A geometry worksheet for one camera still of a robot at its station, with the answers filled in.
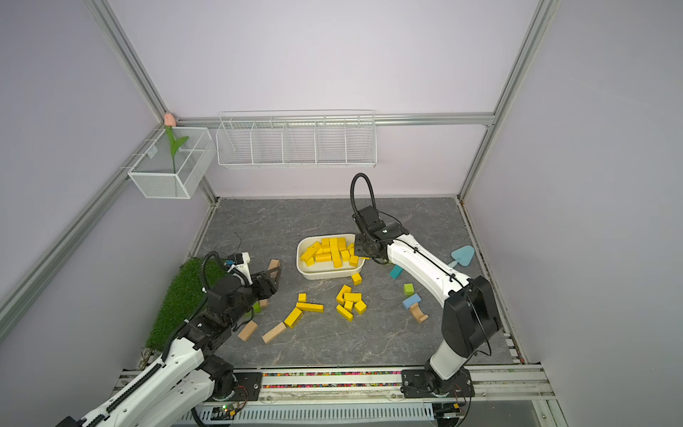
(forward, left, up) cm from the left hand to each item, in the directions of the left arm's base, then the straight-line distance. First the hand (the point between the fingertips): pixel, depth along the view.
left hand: (274, 272), depth 79 cm
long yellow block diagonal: (+15, -9, -13) cm, 22 cm away
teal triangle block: (+5, -40, -15) cm, 43 cm away
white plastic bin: (+6, -14, -12) cm, 20 cm away
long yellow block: (+14, -18, -13) cm, 27 cm away
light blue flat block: (-6, -43, -15) cm, 46 cm away
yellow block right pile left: (-9, -21, -14) cm, 26 cm away
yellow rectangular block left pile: (-9, -4, -14) cm, 17 cm away
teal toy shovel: (+11, -67, -16) cm, 70 cm away
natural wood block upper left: (+12, +5, -14) cm, 19 cm away
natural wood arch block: (-10, -45, -15) cm, 48 cm away
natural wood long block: (-13, +2, -15) cm, 20 cm away
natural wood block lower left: (-12, +10, -14) cm, 21 cm away
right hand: (+9, -28, -1) cm, 29 cm away
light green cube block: (-2, -43, -15) cm, 45 cm away
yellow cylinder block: (+13, -13, -14) cm, 24 cm away
